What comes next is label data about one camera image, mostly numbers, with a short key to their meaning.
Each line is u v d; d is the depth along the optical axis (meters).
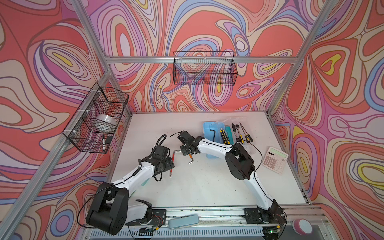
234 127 0.96
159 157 0.69
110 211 0.41
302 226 0.66
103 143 0.72
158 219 0.72
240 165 0.57
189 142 0.76
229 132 0.98
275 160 0.91
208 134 1.06
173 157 0.95
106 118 0.74
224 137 0.95
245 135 0.93
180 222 0.70
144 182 0.84
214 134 1.05
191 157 0.95
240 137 0.91
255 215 0.74
